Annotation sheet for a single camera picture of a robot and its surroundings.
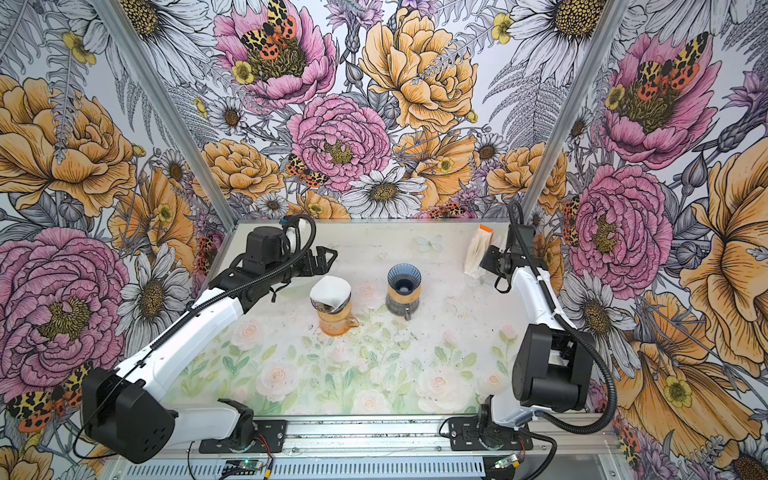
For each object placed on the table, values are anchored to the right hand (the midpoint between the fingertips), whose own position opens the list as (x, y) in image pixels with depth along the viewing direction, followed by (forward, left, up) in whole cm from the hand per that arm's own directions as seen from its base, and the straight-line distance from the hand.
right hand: (488, 266), depth 89 cm
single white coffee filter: (-7, +46, 0) cm, 46 cm away
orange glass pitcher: (-12, +46, -14) cm, 49 cm away
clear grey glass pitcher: (-8, +26, -10) cm, 29 cm away
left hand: (-4, +47, +9) cm, 47 cm away
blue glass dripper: (-1, +25, -4) cm, 25 cm away
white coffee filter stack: (+14, -1, -6) cm, 15 cm away
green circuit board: (-45, +62, -14) cm, 78 cm away
